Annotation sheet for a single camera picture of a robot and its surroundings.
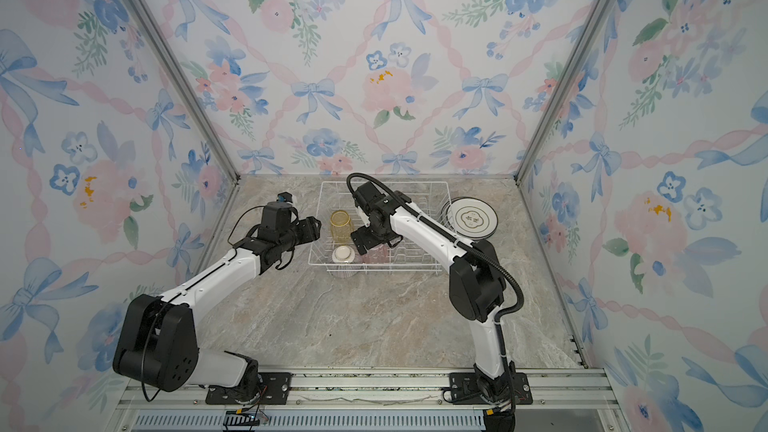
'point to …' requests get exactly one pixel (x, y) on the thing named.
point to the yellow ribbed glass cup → (341, 226)
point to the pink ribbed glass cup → (377, 255)
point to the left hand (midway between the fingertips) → (313, 221)
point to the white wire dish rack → (405, 257)
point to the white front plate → (471, 218)
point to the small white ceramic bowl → (343, 254)
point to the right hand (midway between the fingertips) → (372, 238)
